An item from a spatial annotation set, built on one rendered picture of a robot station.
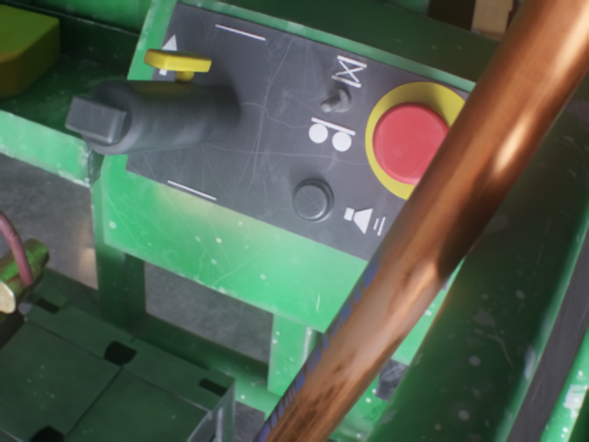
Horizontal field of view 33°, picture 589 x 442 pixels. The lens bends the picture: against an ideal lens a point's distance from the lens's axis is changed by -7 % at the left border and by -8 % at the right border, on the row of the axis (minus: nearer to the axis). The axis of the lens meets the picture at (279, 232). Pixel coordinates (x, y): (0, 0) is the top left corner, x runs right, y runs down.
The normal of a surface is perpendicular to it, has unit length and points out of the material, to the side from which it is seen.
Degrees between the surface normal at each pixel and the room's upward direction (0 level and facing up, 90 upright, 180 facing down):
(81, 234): 0
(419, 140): 58
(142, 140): 106
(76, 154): 90
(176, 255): 90
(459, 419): 9
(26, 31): 0
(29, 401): 0
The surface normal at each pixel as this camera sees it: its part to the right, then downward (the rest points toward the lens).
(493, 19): -0.15, 0.66
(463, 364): -0.07, -0.78
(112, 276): -0.44, 0.59
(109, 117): -0.33, 0.11
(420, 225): -0.77, 0.29
